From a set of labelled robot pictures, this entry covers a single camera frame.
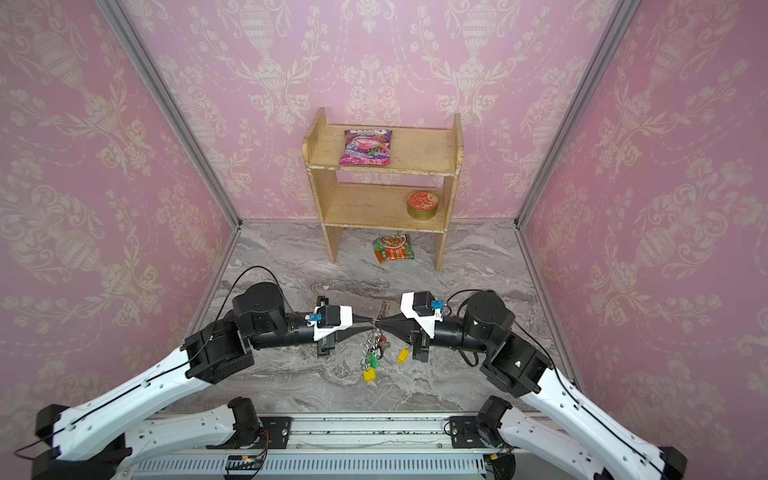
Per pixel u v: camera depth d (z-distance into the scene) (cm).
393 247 112
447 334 50
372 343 53
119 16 70
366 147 75
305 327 50
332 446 73
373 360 54
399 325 52
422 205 92
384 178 109
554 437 56
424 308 44
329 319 43
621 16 69
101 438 40
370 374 56
